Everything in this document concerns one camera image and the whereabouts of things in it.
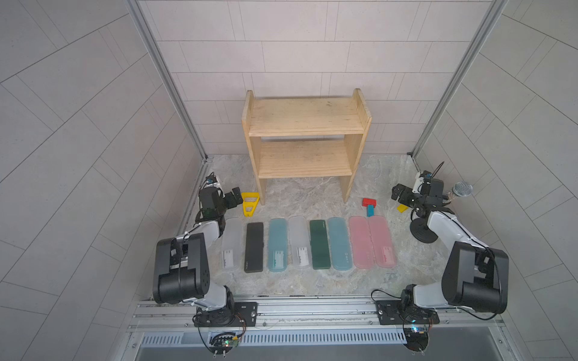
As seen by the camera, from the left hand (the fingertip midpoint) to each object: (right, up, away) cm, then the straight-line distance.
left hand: (231, 187), depth 93 cm
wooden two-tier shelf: (+32, +24, +19) cm, 44 cm away
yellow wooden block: (+65, -7, -14) cm, 67 cm away
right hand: (+71, 0, -2) cm, 71 cm away
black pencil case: (+12, -27, -10) cm, 31 cm away
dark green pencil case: (+36, -23, -8) cm, 44 cm away
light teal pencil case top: (+20, -23, -5) cm, 31 cm away
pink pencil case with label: (+60, -23, -8) cm, 65 cm away
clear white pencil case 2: (+3, -22, -8) cm, 23 cm away
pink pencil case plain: (+53, -22, -6) cm, 58 cm away
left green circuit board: (+6, -44, -28) cm, 52 cm away
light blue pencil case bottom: (+45, -23, -5) cm, 50 cm away
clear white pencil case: (+29, -23, -8) cm, 38 cm away
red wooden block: (+59, -7, +4) cm, 60 cm away
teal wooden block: (+59, -10, +4) cm, 60 cm away
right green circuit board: (+64, -45, -25) cm, 82 cm away
